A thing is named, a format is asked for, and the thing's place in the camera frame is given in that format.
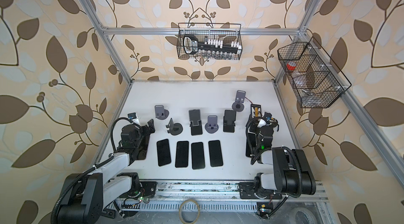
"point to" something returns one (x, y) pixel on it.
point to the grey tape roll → (303, 215)
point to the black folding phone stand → (229, 118)
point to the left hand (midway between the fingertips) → (145, 120)
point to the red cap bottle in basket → (291, 65)
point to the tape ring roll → (180, 214)
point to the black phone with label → (182, 154)
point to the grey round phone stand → (160, 113)
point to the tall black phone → (215, 153)
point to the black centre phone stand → (195, 122)
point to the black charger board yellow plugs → (255, 110)
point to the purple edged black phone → (250, 144)
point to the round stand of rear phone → (239, 105)
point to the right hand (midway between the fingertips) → (259, 118)
